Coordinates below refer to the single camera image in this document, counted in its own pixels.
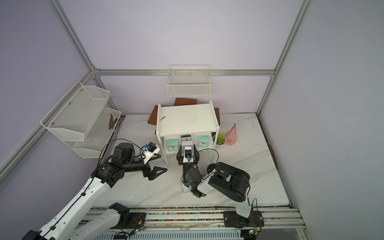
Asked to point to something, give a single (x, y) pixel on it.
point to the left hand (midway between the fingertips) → (161, 164)
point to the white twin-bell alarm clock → (185, 189)
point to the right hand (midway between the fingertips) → (188, 146)
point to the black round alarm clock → (210, 167)
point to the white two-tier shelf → (174, 120)
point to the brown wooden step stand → (152, 118)
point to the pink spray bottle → (231, 135)
